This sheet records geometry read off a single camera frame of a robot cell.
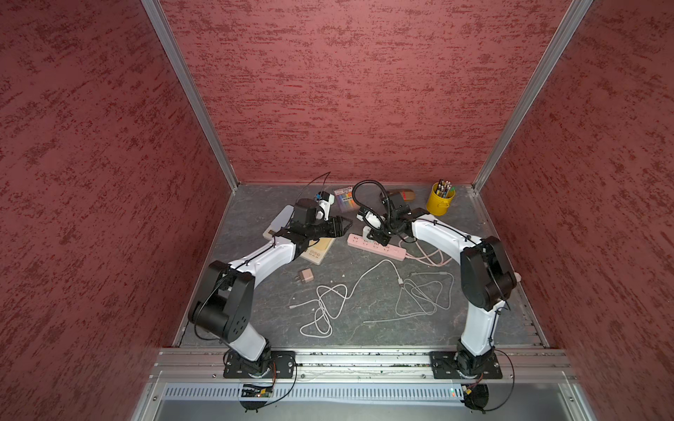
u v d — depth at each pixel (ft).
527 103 3.01
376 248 3.19
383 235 2.73
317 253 3.17
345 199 3.77
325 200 2.60
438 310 2.79
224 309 1.47
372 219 2.73
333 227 2.53
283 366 2.44
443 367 2.41
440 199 3.39
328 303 2.83
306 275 2.95
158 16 2.34
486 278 1.67
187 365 2.48
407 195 3.73
